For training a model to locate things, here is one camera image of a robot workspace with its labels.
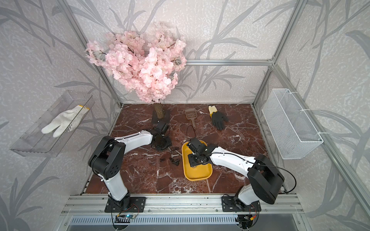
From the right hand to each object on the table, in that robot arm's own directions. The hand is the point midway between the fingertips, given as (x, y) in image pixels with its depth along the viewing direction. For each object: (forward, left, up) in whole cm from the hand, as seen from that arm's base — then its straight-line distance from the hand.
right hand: (191, 159), depth 85 cm
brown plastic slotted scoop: (+40, 0, -5) cm, 41 cm away
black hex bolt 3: (+10, +10, -4) cm, 15 cm away
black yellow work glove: (+34, -20, -3) cm, 39 cm away
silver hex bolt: (+4, +12, -3) cm, 13 cm away
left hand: (+11, +13, -3) cm, 18 cm away
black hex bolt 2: (+2, +19, -5) cm, 19 cm away
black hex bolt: (0, +10, -3) cm, 10 cm away
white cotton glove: (+8, +59, +28) cm, 66 cm away
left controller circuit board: (-28, +35, -7) cm, 45 cm away
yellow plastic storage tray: (-6, -6, -4) cm, 10 cm away
